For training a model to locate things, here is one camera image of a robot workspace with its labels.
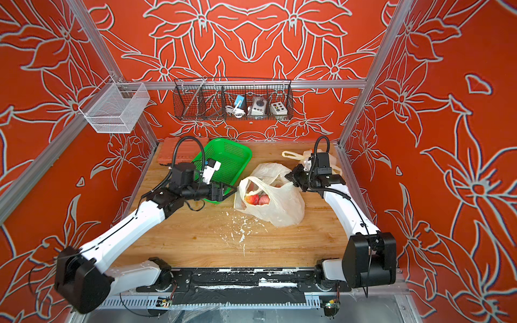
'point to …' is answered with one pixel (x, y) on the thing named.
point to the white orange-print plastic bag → (287, 206)
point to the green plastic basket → (233, 157)
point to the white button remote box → (278, 108)
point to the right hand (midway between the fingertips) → (280, 173)
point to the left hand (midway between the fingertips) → (232, 187)
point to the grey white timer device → (259, 106)
